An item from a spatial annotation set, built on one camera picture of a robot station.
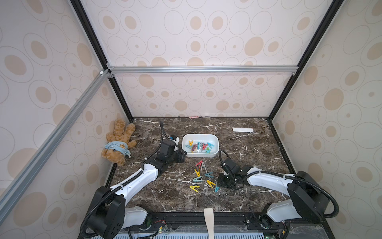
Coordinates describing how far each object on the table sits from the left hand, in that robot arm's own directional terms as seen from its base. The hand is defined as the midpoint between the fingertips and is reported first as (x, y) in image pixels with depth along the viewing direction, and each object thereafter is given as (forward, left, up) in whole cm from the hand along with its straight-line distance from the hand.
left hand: (189, 152), depth 84 cm
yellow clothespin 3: (-6, -6, -13) cm, 16 cm away
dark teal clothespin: (-7, -11, -13) cm, 19 cm away
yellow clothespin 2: (-15, -3, -14) cm, 21 cm away
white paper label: (+29, -40, -14) cm, 52 cm away
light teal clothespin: (+12, +1, -12) cm, 17 cm away
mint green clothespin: (-11, -6, -14) cm, 18 cm away
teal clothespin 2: (+14, -14, -13) cm, 24 cm away
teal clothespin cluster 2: (-16, -16, -13) cm, 26 cm away
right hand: (-12, -19, -14) cm, 27 cm away
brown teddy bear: (+10, +45, -6) cm, 46 cm away
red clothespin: (+13, -10, -12) cm, 20 cm away
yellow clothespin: (+15, 0, -12) cm, 20 cm away
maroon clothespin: (+12, -3, -12) cm, 17 cm away
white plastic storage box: (+13, -8, -13) cm, 20 cm away
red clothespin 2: (+1, -7, -13) cm, 15 cm away
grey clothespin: (-2, -9, -13) cm, 16 cm away
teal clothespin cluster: (+8, -12, -12) cm, 19 cm away
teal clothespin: (+14, -6, -13) cm, 20 cm away
